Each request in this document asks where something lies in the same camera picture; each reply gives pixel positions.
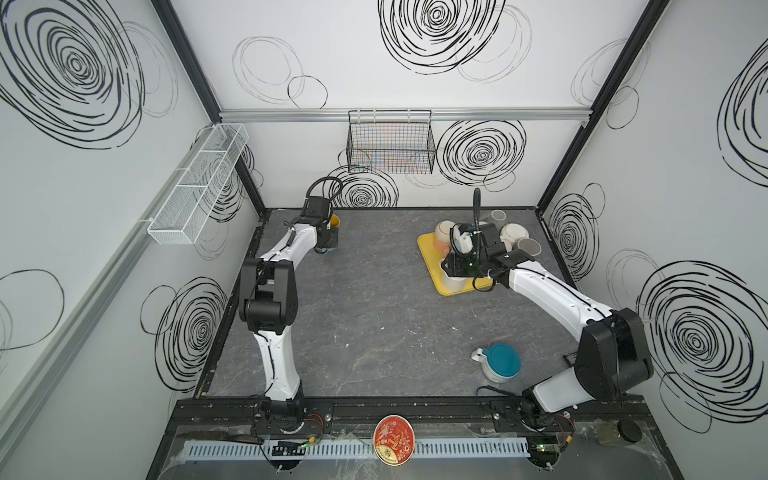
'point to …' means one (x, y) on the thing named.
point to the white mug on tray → (510, 235)
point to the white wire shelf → (189, 205)
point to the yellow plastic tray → (433, 259)
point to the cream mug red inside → (452, 284)
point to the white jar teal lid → (500, 361)
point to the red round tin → (394, 440)
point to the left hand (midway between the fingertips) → (328, 235)
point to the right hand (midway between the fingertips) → (445, 264)
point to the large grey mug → (530, 246)
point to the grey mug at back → (499, 218)
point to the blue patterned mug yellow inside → (334, 231)
